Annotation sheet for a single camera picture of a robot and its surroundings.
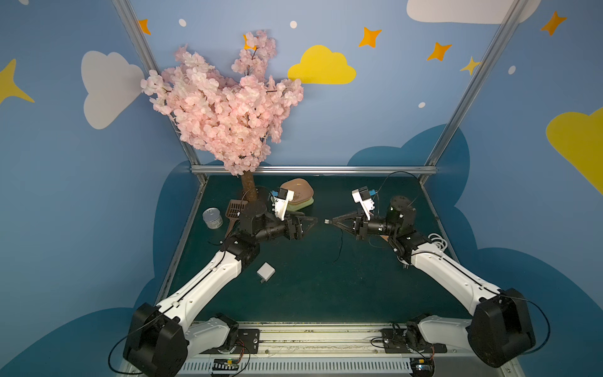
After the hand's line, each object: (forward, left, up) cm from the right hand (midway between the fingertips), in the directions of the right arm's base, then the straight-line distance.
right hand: (337, 220), depth 71 cm
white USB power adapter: (-7, +25, -26) cm, 37 cm away
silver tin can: (+13, +51, -22) cm, 57 cm away
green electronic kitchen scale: (+25, +17, -27) cm, 40 cm away
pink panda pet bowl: (+31, +13, -24) cm, 41 cm away
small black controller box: (-33, -29, -31) cm, 54 cm away
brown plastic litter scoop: (+18, +43, -22) cm, 51 cm away
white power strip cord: (+11, -46, -27) cm, 55 cm away
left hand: (+1, +8, +1) cm, 9 cm away
